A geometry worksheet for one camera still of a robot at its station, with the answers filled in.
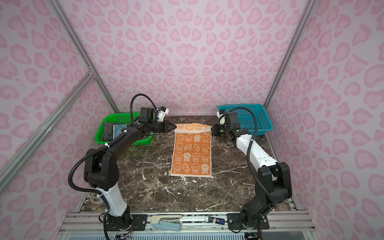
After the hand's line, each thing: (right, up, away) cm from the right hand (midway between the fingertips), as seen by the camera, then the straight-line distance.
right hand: (212, 126), depth 85 cm
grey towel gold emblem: (-67, -4, +12) cm, 68 cm away
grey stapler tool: (-22, -46, -14) cm, 53 cm away
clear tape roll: (-64, -39, -4) cm, 75 cm away
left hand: (-21, +2, +1) cm, 21 cm away
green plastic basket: (-68, +7, +33) cm, 76 cm away
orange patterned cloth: (-12, -16, +15) cm, 25 cm away
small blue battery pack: (0, -45, -13) cm, 47 cm away
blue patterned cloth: (-63, -1, +17) cm, 65 cm away
